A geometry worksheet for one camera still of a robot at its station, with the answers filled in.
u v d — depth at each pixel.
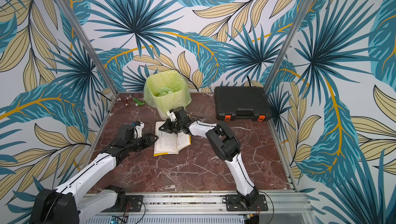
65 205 0.39
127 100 1.13
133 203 0.73
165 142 0.84
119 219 0.72
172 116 0.90
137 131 0.68
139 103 1.11
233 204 0.73
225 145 0.58
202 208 0.73
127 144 0.65
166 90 1.03
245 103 1.06
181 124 0.78
